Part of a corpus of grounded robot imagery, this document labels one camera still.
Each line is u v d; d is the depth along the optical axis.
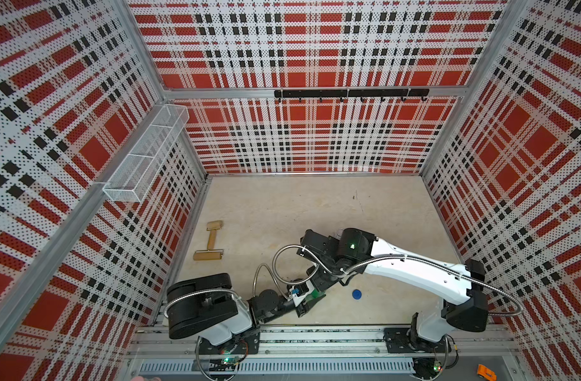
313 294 0.72
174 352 0.73
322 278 0.58
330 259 0.49
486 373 0.66
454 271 0.41
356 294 0.83
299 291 0.63
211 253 0.93
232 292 0.51
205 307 0.45
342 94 0.88
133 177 0.91
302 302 0.68
